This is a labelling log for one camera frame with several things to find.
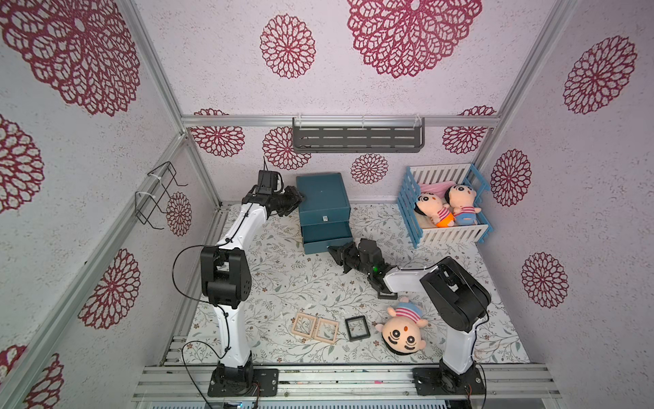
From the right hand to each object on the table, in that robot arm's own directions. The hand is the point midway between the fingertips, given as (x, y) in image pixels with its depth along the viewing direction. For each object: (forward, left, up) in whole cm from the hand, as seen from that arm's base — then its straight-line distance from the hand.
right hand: (330, 246), depth 92 cm
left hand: (+14, +10, +10) cm, 20 cm away
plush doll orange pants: (+21, -40, 0) cm, 45 cm away
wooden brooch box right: (-26, +1, -11) cm, 29 cm away
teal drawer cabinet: (+10, +2, +7) cm, 12 cm away
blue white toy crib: (+14, -35, -5) cm, 38 cm away
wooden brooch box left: (-24, +8, -11) cm, 28 cm away
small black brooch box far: (-14, -23, -11) cm, 29 cm away
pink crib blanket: (+33, -48, -2) cm, 58 cm away
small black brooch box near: (-25, -9, -11) cm, 29 cm away
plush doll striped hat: (-28, -22, -3) cm, 36 cm away
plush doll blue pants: (+22, -52, +3) cm, 56 cm away
